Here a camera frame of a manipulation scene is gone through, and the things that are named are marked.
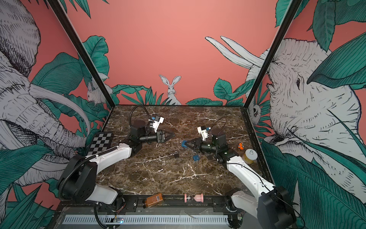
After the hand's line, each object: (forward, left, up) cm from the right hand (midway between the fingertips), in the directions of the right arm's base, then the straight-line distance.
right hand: (184, 144), depth 72 cm
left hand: (+7, +6, -1) cm, 9 cm away
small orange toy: (+11, -38, -22) cm, 45 cm away
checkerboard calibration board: (+12, +58, -19) cm, 62 cm away
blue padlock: (+1, +1, -2) cm, 2 cm away
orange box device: (-22, +16, -19) cm, 33 cm away
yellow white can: (+3, -41, -19) cm, 45 cm away
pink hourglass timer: (-21, -7, -20) cm, 30 cm away
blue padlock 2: (+2, -7, -22) cm, 23 cm away
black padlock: (+5, +6, -23) cm, 24 cm away
